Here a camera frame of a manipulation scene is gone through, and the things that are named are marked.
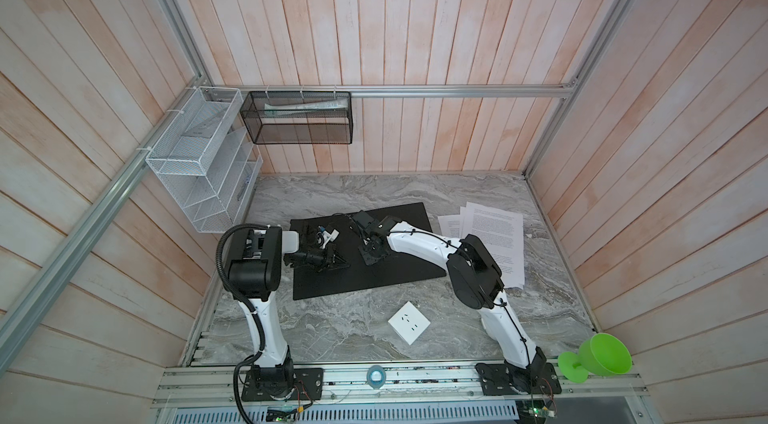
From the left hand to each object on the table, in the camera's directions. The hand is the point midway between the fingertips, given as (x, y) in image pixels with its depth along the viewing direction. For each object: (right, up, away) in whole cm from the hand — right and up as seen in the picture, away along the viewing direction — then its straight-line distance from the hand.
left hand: (348, 267), depth 94 cm
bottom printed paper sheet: (+36, +12, +10) cm, 40 cm away
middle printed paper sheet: (+41, +18, +15) cm, 47 cm away
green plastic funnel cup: (+58, -12, -31) cm, 66 cm away
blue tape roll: (+9, -25, -21) cm, 34 cm away
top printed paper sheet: (+53, +9, +9) cm, 55 cm away
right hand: (+8, +3, +3) cm, 9 cm away
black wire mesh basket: (-18, +51, +10) cm, 55 cm away
